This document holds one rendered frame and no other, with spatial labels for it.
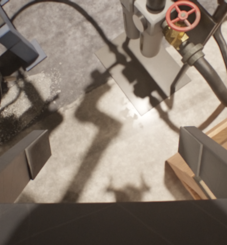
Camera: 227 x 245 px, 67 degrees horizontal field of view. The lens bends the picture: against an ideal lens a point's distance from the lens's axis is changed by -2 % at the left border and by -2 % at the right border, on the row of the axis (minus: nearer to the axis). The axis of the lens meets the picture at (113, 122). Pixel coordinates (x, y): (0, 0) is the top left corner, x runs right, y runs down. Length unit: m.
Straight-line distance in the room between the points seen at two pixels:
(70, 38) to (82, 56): 0.13
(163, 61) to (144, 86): 0.16
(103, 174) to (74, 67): 0.58
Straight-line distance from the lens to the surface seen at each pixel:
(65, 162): 0.94
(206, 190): 0.43
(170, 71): 0.93
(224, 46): 1.03
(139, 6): 0.52
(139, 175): 0.87
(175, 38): 0.49
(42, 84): 1.04
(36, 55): 1.10
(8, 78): 0.81
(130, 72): 0.92
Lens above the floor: 0.86
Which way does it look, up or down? 80 degrees down
